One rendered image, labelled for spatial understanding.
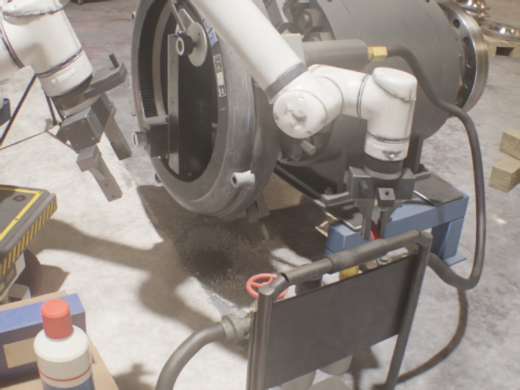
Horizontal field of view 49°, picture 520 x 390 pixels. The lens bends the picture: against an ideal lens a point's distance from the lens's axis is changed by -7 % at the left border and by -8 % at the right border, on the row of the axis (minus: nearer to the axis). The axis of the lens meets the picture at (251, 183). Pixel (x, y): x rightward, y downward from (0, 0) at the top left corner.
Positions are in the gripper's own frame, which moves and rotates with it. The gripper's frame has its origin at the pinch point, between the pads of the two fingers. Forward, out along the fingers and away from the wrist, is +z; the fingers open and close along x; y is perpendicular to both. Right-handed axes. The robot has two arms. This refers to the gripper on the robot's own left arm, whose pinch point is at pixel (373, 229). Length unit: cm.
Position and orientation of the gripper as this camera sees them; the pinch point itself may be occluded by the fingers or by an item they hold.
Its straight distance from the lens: 128.9
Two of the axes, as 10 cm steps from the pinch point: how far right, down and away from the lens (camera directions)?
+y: 0.4, 4.4, -9.0
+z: -0.5, 9.0, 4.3
